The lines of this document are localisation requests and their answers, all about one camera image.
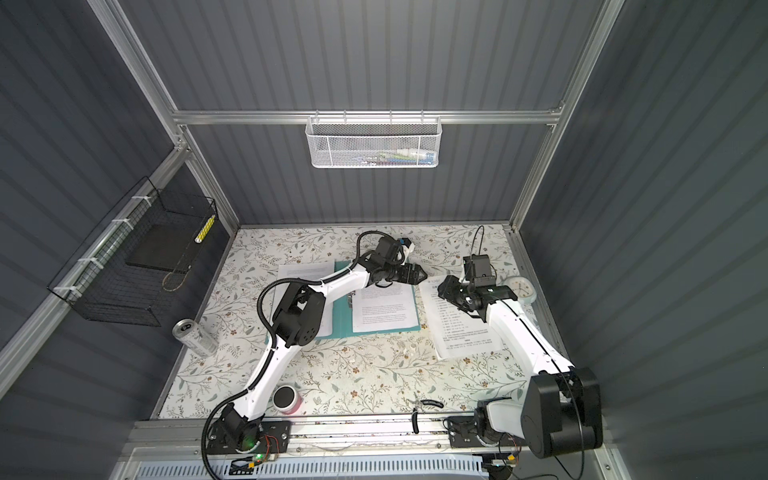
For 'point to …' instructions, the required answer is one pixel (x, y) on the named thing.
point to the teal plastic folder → (343, 313)
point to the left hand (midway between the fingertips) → (418, 272)
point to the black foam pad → (170, 246)
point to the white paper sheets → (457, 331)
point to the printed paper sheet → (308, 271)
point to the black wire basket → (130, 267)
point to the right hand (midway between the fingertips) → (448, 291)
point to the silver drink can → (192, 335)
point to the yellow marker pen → (204, 230)
